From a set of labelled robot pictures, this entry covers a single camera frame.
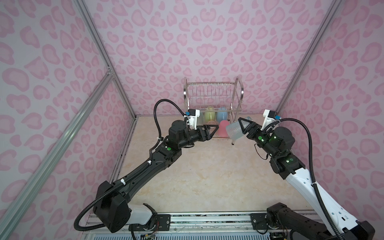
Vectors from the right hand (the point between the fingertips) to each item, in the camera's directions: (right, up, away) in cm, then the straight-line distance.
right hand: (242, 119), depth 66 cm
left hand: (-11, -3, +1) cm, 12 cm away
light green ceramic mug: (-11, +5, +37) cm, 39 cm away
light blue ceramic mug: (-3, +4, +35) cm, 36 cm away
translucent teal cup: (-3, -5, 0) cm, 6 cm away
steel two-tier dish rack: (-3, +15, +48) cm, 50 cm away
